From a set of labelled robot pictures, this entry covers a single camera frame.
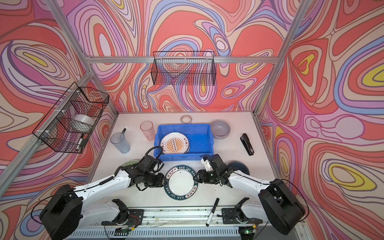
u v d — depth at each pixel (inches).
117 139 37.5
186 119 45.4
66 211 15.9
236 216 26.3
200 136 40.3
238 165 33.1
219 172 26.2
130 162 35.0
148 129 36.7
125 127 43.3
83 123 27.6
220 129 41.9
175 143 38.7
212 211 29.5
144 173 25.9
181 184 32.5
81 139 28.9
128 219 28.3
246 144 38.8
